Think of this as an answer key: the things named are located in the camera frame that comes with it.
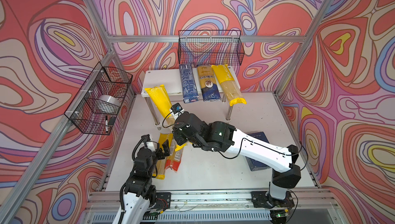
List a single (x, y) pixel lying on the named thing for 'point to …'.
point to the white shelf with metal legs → (171, 78)
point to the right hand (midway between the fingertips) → (178, 129)
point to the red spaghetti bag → (174, 159)
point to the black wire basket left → (97, 105)
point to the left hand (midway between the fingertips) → (161, 141)
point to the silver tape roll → (109, 100)
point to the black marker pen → (106, 124)
